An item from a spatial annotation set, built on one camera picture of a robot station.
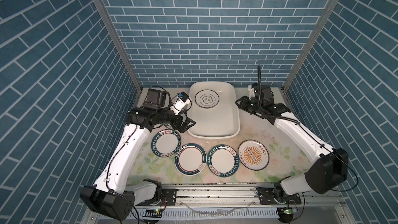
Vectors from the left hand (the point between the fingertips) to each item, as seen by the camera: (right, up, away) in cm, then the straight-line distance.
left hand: (188, 116), depth 70 cm
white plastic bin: (+14, +1, +37) cm, 40 cm away
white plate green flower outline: (+9, +9, +42) cm, 44 cm away
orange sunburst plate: (+35, -24, +17) cm, 46 cm away
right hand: (+24, +8, +11) cm, 28 cm away
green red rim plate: (0, -25, +14) cm, 29 cm away
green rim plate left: (-16, -18, +22) cm, 33 cm away
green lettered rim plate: (+18, -26, +15) cm, 35 cm away
